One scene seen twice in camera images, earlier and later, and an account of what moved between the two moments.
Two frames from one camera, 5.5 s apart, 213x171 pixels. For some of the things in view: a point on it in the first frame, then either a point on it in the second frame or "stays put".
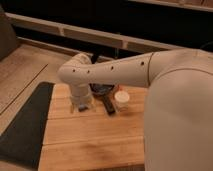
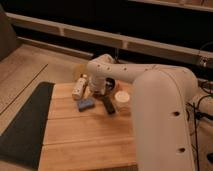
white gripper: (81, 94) to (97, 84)
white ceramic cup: (121, 99) stays put
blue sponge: (82, 107) stays put
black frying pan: (104, 90) stays put
